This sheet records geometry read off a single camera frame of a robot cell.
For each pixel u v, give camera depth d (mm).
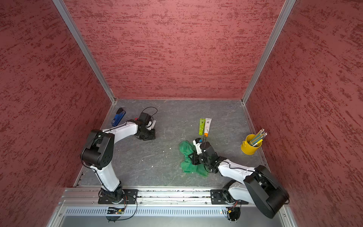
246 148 851
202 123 1043
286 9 716
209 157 679
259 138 829
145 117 814
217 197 738
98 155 488
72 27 780
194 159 757
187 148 868
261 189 427
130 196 735
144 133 813
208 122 1043
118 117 1065
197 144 795
